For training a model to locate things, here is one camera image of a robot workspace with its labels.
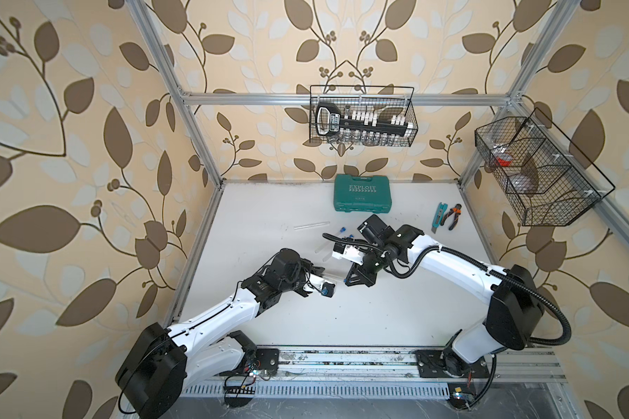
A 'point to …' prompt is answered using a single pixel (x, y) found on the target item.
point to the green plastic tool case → (362, 194)
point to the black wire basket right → (545, 179)
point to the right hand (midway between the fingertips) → (349, 279)
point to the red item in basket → (503, 162)
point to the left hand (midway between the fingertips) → (317, 261)
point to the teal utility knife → (438, 216)
